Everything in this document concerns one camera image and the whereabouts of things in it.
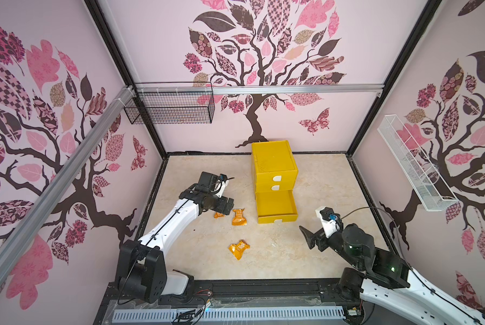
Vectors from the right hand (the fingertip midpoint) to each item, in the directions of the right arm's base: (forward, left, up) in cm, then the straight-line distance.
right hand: (312, 222), depth 70 cm
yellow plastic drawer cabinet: (+32, +11, +1) cm, 34 cm away
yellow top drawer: (+22, +9, -1) cm, 24 cm away
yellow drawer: (+21, +10, -8) cm, 25 cm away
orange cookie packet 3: (-3, +28, -19) cm, 34 cm away
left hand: (+13, +34, -9) cm, 38 cm away
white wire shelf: (+8, -45, +4) cm, 46 cm away
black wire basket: (+97, +81, -13) cm, 127 cm away
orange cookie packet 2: (+12, +27, -19) cm, 35 cm away
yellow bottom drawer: (+18, +9, -18) cm, 27 cm away
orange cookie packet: (+13, +37, -18) cm, 44 cm away
